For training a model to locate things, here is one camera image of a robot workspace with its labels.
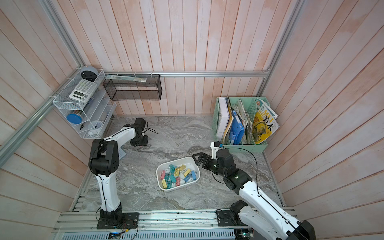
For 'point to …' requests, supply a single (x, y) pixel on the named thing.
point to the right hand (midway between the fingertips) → (197, 157)
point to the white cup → (94, 127)
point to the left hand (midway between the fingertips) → (141, 144)
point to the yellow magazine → (264, 122)
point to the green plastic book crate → (243, 124)
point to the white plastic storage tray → (169, 167)
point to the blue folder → (236, 134)
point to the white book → (223, 117)
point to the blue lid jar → (74, 118)
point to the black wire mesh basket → (121, 90)
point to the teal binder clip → (172, 178)
